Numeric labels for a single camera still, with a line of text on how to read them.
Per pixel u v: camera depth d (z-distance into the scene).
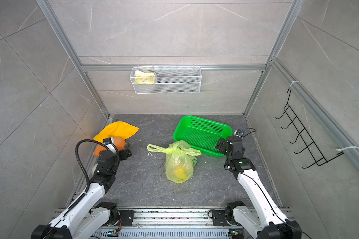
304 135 0.68
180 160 0.76
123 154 0.74
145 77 0.88
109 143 0.69
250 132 0.61
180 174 0.83
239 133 0.68
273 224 0.39
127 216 0.73
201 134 1.07
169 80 1.01
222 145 0.72
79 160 0.57
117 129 1.07
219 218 0.73
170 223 0.73
